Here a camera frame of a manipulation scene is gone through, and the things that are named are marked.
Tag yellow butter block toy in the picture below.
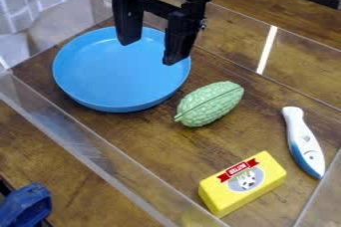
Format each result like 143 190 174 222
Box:
198 150 286 218

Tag clear acrylic enclosure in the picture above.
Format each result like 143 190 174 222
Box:
0 0 341 227

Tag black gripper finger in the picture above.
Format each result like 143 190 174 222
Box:
163 2 204 66
112 0 144 46

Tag blue round plastic tray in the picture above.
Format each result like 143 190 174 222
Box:
52 27 191 113

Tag green bitter gourd toy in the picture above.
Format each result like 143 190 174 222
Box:
174 81 243 127

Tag white and blue toy fish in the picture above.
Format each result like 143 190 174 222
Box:
281 107 326 179

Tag blue clamp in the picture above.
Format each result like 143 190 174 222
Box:
0 182 52 227

